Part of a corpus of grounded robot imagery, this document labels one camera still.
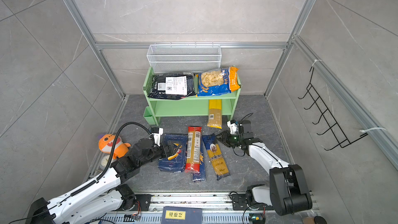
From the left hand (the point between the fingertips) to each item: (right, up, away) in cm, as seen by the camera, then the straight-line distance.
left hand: (177, 141), depth 75 cm
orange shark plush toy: (-41, -3, +9) cm, 42 cm away
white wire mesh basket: (-12, +49, +26) cm, 57 cm away
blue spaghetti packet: (+12, -19, +3) cm, 23 cm away
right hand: (+21, 0, +11) cm, 23 cm away
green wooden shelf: (+7, +17, +21) cm, 28 cm away
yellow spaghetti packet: (+20, +13, +16) cm, 29 cm away
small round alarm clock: (-42, -13, +9) cm, 44 cm away
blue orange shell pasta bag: (+21, +31, +8) cm, 38 cm away
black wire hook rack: (+68, +18, -3) cm, 71 cm away
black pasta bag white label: (-3, +28, +3) cm, 28 cm away
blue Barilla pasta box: (-2, -13, +6) cm, 14 cm away
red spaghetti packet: (+7, -7, +11) cm, 15 cm away
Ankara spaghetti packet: (+20, -11, +11) cm, 26 cm away
